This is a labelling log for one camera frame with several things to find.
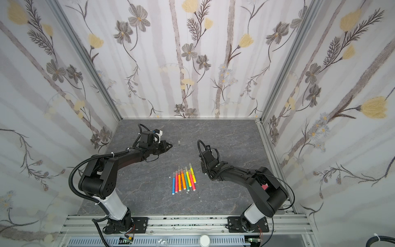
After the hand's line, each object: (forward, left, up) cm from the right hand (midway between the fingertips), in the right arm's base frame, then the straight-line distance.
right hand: (203, 158), depth 91 cm
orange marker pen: (-12, +14, -6) cm, 19 cm away
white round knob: (-41, -1, +6) cm, 41 cm away
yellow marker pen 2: (-7, +6, -6) cm, 11 cm away
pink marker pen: (-13, +15, -6) cm, 21 cm away
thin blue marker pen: (-14, +17, -6) cm, 23 cm away
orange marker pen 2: (-11, +12, -5) cm, 17 cm away
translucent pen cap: (+16, +17, -8) cm, 25 cm away
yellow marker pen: (-10, +9, -6) cm, 14 cm away
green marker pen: (-13, +9, -6) cm, 17 cm away
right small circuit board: (-39, -25, -3) cm, 47 cm away
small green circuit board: (-41, +37, -9) cm, 56 cm away
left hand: (+10, +22, +3) cm, 24 cm away
